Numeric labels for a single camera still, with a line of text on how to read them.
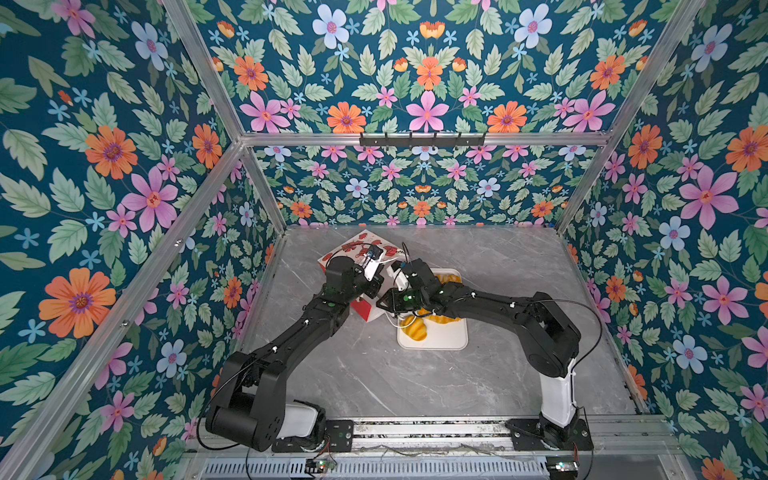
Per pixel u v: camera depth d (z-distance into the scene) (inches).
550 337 19.7
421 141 36.5
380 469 30.2
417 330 34.8
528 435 28.2
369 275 29.4
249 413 16.4
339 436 29.0
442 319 36.7
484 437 29.5
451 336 35.9
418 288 27.9
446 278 38.9
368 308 33.4
